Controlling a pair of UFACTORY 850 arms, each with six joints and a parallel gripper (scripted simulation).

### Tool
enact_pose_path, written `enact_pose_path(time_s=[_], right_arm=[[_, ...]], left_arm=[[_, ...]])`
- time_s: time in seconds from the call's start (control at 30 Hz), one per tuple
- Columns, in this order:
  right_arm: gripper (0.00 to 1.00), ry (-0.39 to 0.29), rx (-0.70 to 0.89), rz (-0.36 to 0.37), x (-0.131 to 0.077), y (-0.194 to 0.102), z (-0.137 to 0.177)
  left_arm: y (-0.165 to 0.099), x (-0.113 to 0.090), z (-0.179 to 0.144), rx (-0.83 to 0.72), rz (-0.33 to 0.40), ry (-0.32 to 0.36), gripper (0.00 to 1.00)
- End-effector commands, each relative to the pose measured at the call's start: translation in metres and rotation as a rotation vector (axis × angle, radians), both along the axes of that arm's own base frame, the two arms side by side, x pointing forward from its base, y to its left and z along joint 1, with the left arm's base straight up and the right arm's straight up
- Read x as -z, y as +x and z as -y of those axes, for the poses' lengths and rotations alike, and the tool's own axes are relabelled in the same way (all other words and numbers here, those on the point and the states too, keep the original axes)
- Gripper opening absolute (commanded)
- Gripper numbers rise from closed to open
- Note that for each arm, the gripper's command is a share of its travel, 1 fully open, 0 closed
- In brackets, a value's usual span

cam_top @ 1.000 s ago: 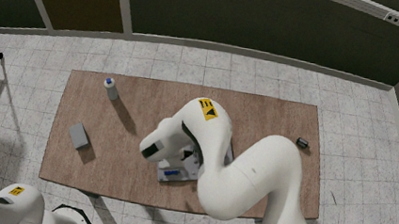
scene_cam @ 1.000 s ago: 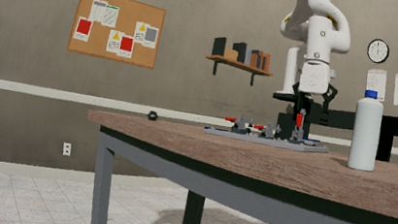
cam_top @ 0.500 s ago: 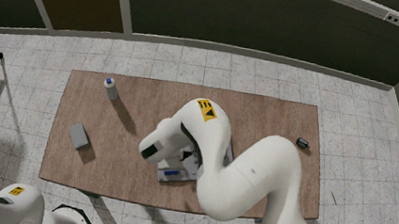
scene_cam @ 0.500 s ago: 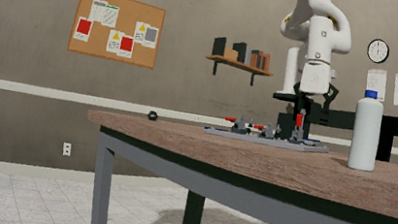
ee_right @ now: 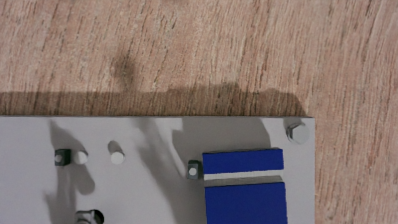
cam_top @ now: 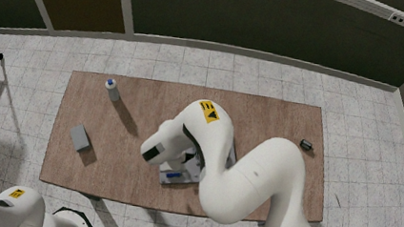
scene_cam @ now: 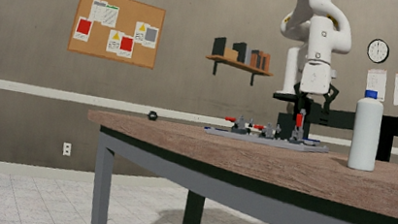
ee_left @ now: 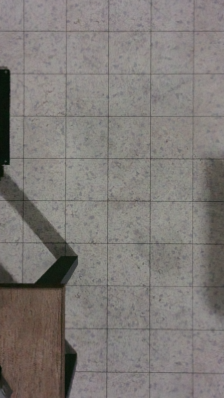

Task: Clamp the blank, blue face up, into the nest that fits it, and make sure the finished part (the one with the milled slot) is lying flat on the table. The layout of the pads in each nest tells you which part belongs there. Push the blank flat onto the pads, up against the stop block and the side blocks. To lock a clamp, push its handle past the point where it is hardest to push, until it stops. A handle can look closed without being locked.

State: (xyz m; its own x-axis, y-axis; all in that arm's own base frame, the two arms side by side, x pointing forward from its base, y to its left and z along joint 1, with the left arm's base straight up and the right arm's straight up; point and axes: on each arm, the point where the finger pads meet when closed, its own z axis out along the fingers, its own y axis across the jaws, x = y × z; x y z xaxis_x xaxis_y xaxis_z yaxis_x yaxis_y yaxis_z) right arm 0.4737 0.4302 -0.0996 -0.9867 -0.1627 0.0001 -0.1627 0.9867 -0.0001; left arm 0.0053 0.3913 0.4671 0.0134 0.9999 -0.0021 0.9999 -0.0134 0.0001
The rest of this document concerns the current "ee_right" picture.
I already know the grey fixture plate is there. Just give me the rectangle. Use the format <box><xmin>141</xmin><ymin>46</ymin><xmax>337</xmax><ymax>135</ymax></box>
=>
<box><xmin>0</xmin><ymin>115</ymin><xmax>315</xmax><ymax>224</ymax></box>

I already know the blue rectangular block with slot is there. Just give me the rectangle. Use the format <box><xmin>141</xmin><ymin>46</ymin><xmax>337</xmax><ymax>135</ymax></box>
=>
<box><xmin>202</xmin><ymin>147</ymin><xmax>288</xmax><ymax>224</ymax></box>

